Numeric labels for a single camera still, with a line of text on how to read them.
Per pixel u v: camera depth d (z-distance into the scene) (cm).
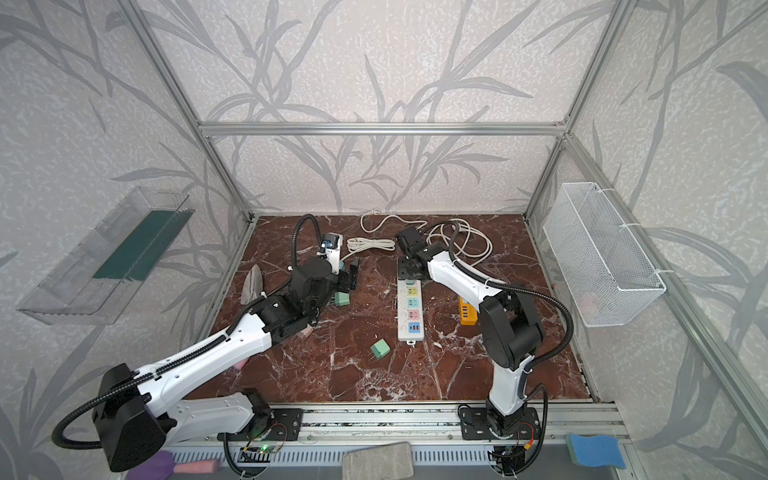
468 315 91
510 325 48
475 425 73
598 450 68
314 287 55
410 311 91
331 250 64
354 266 69
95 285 64
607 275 61
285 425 72
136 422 38
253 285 99
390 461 67
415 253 68
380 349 85
